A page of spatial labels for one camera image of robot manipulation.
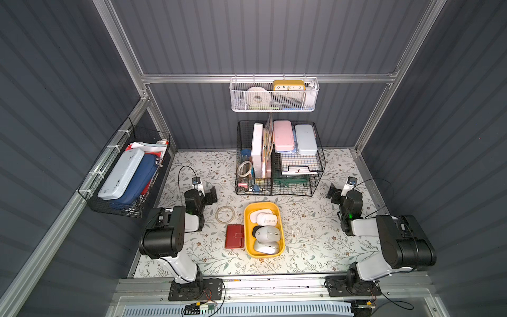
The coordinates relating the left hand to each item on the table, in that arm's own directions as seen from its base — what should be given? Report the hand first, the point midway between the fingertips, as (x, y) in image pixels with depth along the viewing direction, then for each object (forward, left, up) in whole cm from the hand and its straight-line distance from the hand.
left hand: (205, 187), depth 96 cm
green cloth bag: (+1, -40, +4) cm, 40 cm away
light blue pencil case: (+17, -50, +16) cm, 55 cm away
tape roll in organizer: (+14, -18, -3) cm, 24 cm away
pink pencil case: (+18, -38, +17) cm, 46 cm away
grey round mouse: (-23, -30, -1) cm, 38 cm away
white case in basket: (-17, +20, +28) cm, 38 cm away
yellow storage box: (-24, -22, -6) cm, 33 cm away
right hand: (-3, -67, +1) cm, 68 cm away
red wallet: (-22, -15, -4) cm, 28 cm away
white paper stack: (+2, -44, +10) cm, 45 cm away
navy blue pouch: (-14, +15, +25) cm, 32 cm away
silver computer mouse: (-27, -31, -6) cm, 42 cm away
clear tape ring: (-13, -6, -8) cm, 16 cm away
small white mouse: (-16, -28, -2) cm, 32 cm away
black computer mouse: (-19, -24, -5) cm, 31 cm away
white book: (+6, -25, +19) cm, 32 cm away
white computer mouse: (-13, -24, -5) cm, 27 cm away
